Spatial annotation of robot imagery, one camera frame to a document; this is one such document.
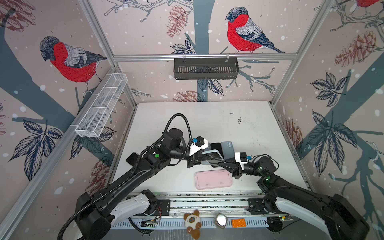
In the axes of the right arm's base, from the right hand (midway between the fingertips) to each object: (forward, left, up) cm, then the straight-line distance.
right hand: (218, 165), depth 68 cm
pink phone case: (-1, +2, -18) cm, 18 cm away
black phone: (0, +6, +9) cm, 11 cm away
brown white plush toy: (-21, +12, -16) cm, 29 cm away
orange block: (-20, -10, -19) cm, 29 cm away
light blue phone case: (+18, -9, -20) cm, 28 cm away
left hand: (0, +5, +7) cm, 9 cm away
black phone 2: (+20, -2, -19) cm, 27 cm away
